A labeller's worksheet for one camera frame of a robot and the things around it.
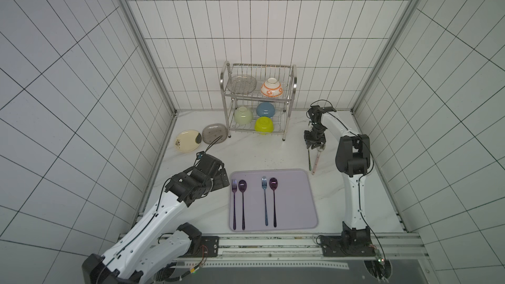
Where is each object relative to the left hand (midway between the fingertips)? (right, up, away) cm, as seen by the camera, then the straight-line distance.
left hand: (212, 184), depth 76 cm
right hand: (+43, +13, +25) cm, 51 cm away
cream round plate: (-22, +15, +30) cm, 40 cm away
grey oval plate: (-8, +20, +33) cm, 39 cm away
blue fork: (+21, -2, +14) cm, 25 cm away
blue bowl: (+23, +33, +35) cm, 54 cm away
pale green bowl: (+10, +28, +31) cm, 43 cm away
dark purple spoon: (+25, -4, +12) cm, 28 cm away
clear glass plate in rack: (+10, +44, +19) cm, 49 cm away
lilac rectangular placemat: (+34, -11, +7) cm, 37 cm away
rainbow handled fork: (+45, +2, +19) cm, 49 cm away
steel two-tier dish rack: (+18, +37, +13) cm, 43 cm away
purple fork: (+7, -6, +12) cm, 15 cm away
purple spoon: (+11, -5, +11) cm, 17 cm away
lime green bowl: (+22, +24, +26) cm, 41 cm away
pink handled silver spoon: (+51, +12, +24) cm, 58 cm away
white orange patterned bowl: (+24, +41, +10) cm, 48 cm away
